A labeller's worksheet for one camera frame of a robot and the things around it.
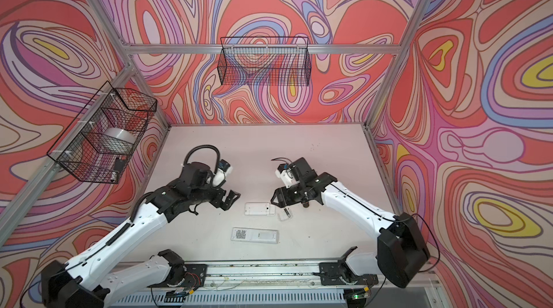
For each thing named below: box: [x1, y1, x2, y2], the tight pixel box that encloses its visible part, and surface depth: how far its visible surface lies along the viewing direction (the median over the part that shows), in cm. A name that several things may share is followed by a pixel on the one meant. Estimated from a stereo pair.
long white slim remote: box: [230, 226, 281, 244], surface depth 82 cm
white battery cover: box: [277, 207, 293, 221], surface depth 89 cm
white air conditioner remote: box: [244, 202, 276, 217], surface depth 90 cm
